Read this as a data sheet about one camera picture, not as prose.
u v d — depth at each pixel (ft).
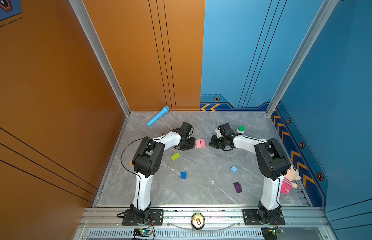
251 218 2.38
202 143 3.25
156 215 2.43
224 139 2.55
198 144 3.19
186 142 2.81
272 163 1.73
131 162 1.83
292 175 2.65
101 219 2.50
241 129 3.17
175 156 3.10
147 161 1.78
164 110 3.91
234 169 2.85
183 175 2.87
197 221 2.07
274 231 2.29
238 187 2.71
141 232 2.32
